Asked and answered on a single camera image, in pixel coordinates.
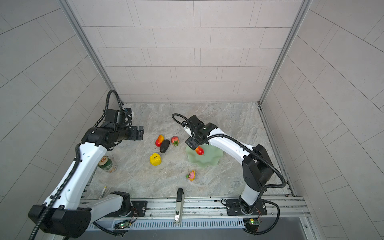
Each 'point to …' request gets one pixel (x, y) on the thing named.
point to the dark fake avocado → (164, 145)
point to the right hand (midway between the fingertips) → (194, 138)
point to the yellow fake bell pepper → (155, 159)
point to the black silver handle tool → (179, 206)
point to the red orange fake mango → (199, 150)
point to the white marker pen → (102, 193)
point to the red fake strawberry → (175, 140)
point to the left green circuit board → (123, 224)
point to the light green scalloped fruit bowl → (211, 156)
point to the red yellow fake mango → (159, 140)
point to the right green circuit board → (251, 224)
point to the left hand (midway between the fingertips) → (139, 128)
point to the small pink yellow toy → (191, 176)
